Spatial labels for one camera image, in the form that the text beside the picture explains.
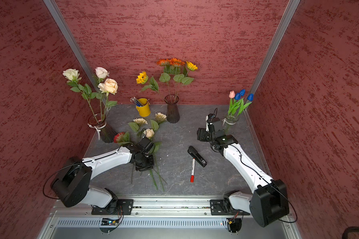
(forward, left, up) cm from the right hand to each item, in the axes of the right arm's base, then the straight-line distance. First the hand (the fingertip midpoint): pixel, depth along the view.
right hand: (201, 135), depth 83 cm
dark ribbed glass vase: (+22, +18, -7) cm, 29 cm away
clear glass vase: (+14, -21, -3) cm, 25 cm away
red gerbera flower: (+6, +51, -11) cm, 53 cm away
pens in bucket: (+30, +43, 0) cm, 53 cm away
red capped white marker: (-17, +5, -16) cm, 23 cm away
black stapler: (-6, +4, -12) cm, 14 cm away
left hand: (-15, +29, -14) cm, 36 cm away
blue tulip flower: (+21, -26, +12) cm, 36 cm away
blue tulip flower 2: (+19, -23, +11) cm, 32 cm away
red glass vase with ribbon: (+8, +61, -8) cm, 62 cm away
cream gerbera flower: (+23, +28, -11) cm, 38 cm away
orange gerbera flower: (+33, +21, +17) cm, 43 cm away
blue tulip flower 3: (+17, -30, +12) cm, 36 cm away
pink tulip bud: (+19, -19, +13) cm, 30 cm away
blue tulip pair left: (-18, +25, -16) cm, 35 cm away
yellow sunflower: (+32, +6, +15) cm, 36 cm away
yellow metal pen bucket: (+28, +39, -8) cm, 49 cm away
